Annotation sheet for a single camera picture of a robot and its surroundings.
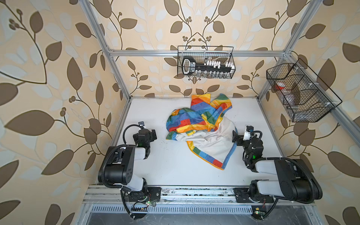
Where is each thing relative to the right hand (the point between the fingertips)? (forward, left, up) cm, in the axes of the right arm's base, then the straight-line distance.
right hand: (242, 132), depth 89 cm
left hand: (+6, +63, -3) cm, 64 cm away
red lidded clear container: (+16, -20, +25) cm, 35 cm away
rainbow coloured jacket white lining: (+1, +18, -5) cm, 19 cm away
